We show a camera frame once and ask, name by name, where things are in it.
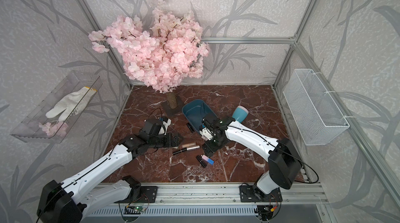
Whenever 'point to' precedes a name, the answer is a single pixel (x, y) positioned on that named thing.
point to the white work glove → (72, 103)
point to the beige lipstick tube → (187, 145)
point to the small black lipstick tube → (190, 128)
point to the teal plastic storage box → (196, 111)
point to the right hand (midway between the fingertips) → (211, 148)
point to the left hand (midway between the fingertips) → (178, 140)
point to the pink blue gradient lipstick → (206, 158)
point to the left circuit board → (139, 208)
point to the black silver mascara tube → (187, 149)
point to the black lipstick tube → (201, 161)
